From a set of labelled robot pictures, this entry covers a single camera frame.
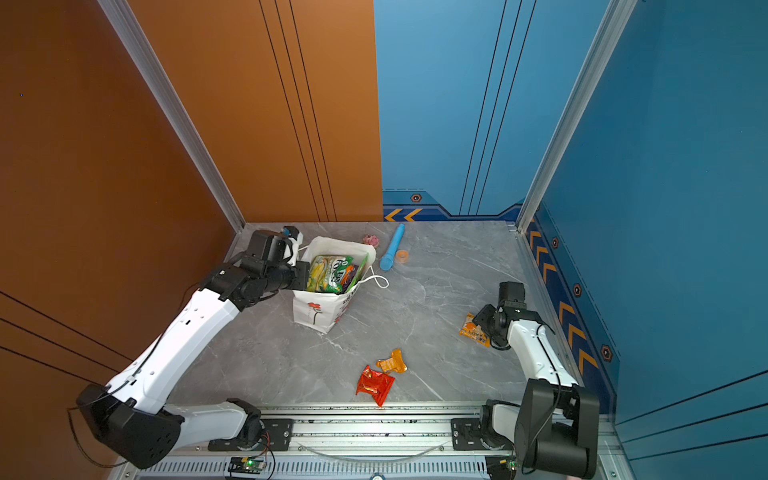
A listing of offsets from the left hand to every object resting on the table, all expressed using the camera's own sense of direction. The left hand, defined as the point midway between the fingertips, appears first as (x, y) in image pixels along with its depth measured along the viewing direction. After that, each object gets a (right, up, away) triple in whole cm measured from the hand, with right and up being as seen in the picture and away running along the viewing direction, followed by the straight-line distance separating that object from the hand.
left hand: (309, 267), depth 77 cm
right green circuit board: (+48, -47, -7) cm, 67 cm away
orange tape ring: (+25, +2, +33) cm, 41 cm away
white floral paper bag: (+3, -11, 0) cm, 12 cm away
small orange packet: (+46, -20, +12) cm, 52 cm away
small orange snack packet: (+22, -28, +7) cm, 36 cm away
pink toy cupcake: (+13, +9, +35) cm, 38 cm away
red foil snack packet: (+17, -31, +3) cm, 36 cm away
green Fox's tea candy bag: (+5, -2, +1) cm, 6 cm away
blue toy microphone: (+19, +1, +27) cm, 34 cm away
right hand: (+48, -17, +11) cm, 52 cm away
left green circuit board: (-13, -47, -6) cm, 49 cm away
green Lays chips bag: (+11, -1, +6) cm, 12 cm away
